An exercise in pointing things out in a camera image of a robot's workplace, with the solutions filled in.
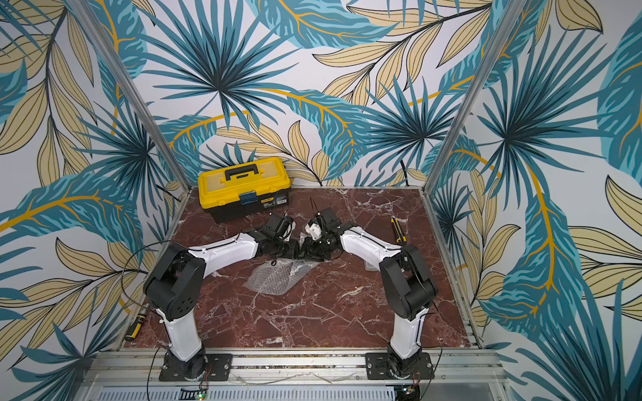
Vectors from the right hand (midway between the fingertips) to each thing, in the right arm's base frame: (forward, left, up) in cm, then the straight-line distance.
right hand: (300, 256), depth 88 cm
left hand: (+4, +2, -4) cm, 6 cm away
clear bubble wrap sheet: (-3, +9, -8) cm, 13 cm away
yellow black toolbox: (+26, +22, +8) cm, 35 cm away
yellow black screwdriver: (-19, +52, -7) cm, 56 cm away
